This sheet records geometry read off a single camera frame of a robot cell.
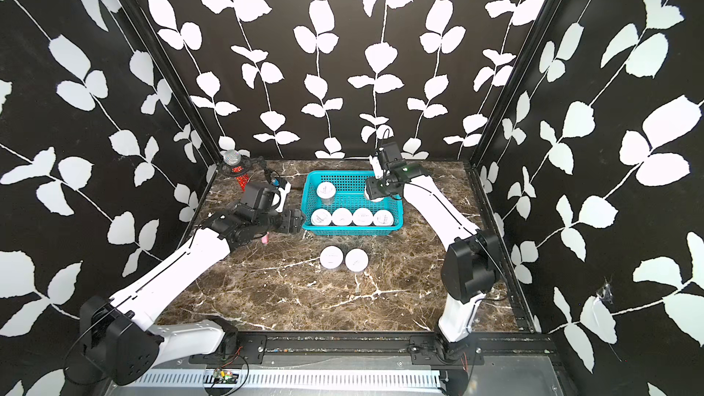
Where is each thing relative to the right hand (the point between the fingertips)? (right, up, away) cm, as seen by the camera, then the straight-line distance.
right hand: (372, 182), depth 87 cm
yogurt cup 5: (+1, -5, -6) cm, 8 cm away
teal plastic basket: (-14, -8, +20) cm, 26 cm away
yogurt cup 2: (-10, -12, +7) cm, 18 cm away
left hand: (-24, -8, -7) cm, 26 cm away
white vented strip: (-25, -52, -17) cm, 60 cm away
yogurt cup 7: (-5, -24, -3) cm, 25 cm away
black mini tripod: (-38, +6, +3) cm, 39 cm away
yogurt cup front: (-17, -3, +14) cm, 23 cm away
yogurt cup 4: (+4, -12, +6) cm, 14 cm away
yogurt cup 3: (-3, -12, +8) cm, 15 cm away
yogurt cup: (-18, -12, +7) cm, 23 cm away
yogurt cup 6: (-13, -24, -1) cm, 28 cm away
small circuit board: (-40, -51, -17) cm, 67 cm away
